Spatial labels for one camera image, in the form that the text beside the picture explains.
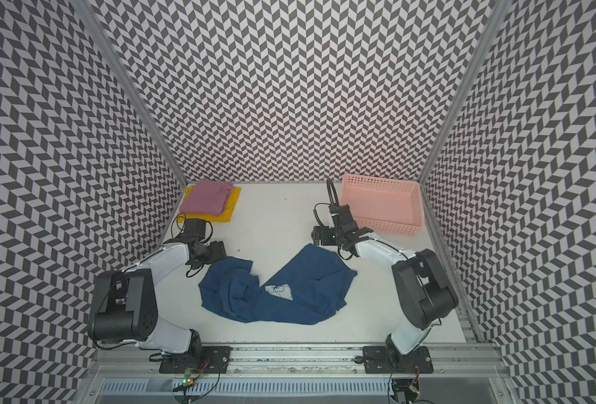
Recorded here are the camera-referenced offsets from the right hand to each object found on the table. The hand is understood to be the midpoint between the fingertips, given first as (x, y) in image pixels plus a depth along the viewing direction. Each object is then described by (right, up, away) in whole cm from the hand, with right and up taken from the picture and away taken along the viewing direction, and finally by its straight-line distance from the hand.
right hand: (323, 237), depth 92 cm
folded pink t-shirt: (-49, +16, +14) cm, 53 cm away
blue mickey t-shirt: (-5, -17, -8) cm, 19 cm away
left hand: (-40, -7, 0) cm, 41 cm away
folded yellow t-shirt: (-41, +7, +11) cm, 43 cm away
